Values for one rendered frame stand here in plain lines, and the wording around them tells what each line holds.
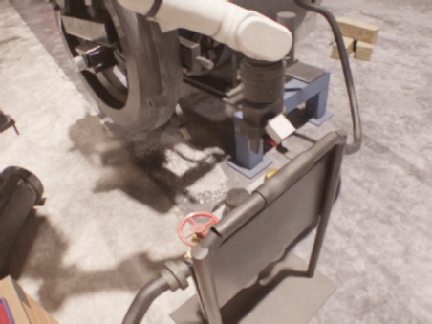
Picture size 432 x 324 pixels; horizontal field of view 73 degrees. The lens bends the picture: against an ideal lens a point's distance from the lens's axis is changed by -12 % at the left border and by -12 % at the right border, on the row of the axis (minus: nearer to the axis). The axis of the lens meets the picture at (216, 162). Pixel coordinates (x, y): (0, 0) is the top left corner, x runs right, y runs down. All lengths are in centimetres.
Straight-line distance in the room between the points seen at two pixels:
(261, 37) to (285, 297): 73
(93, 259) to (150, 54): 72
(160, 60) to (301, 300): 78
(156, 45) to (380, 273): 94
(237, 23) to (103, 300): 89
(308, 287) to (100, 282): 66
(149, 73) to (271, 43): 42
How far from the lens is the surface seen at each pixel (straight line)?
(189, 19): 53
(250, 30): 54
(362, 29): 240
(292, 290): 103
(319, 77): 151
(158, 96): 94
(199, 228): 53
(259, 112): 65
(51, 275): 125
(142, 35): 86
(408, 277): 115
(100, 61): 101
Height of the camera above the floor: 92
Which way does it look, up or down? 41 degrees down
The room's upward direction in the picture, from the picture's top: 7 degrees counter-clockwise
